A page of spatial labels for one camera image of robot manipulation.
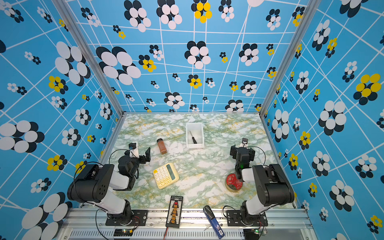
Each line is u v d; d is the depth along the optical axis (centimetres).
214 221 69
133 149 78
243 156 71
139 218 72
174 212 74
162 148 96
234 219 72
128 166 71
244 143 79
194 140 102
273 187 45
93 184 47
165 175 86
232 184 81
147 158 84
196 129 109
